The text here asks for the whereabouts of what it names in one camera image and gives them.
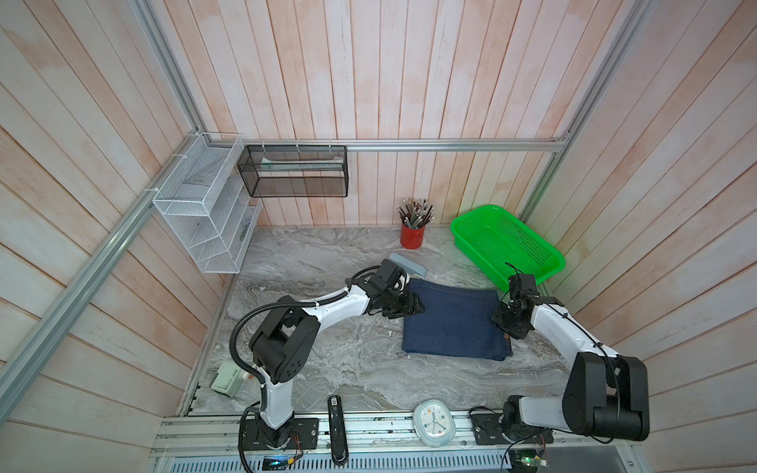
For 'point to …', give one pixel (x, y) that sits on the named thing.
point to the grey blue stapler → (408, 265)
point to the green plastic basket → (493, 237)
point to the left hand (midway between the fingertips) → (417, 315)
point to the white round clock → (434, 423)
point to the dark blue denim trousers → (455, 321)
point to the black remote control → (338, 444)
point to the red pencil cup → (414, 216)
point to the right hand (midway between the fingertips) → (499, 319)
